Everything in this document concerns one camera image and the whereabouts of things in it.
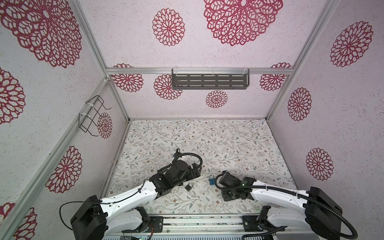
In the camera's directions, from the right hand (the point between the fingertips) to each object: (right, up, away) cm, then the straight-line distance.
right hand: (222, 194), depth 83 cm
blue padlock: (-5, +6, +5) cm, 9 cm away
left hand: (-15, +13, -4) cm, 20 cm away
